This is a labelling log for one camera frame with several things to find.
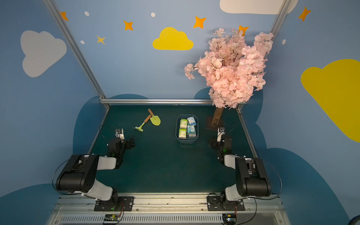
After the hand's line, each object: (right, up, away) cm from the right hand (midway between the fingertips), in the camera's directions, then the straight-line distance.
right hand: (220, 136), depth 95 cm
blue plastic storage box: (-21, -3, +5) cm, 21 cm away
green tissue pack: (-26, +1, +3) cm, 27 cm away
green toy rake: (-60, +4, +12) cm, 61 cm away
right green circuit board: (-1, -41, -22) cm, 47 cm away
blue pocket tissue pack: (-19, +10, +9) cm, 23 cm away
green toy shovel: (-49, +11, +16) cm, 53 cm away
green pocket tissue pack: (-25, +9, +9) cm, 28 cm away
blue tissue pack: (-20, +3, +5) cm, 21 cm away
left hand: (-66, 0, -1) cm, 66 cm away
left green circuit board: (-64, -40, -24) cm, 79 cm away
